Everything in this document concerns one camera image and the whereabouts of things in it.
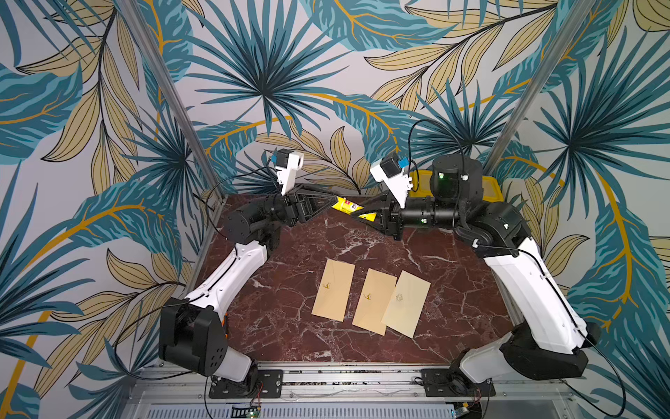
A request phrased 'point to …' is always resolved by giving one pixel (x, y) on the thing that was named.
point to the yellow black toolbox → (492, 191)
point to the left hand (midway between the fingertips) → (338, 208)
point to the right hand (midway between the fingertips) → (353, 211)
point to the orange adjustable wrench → (223, 325)
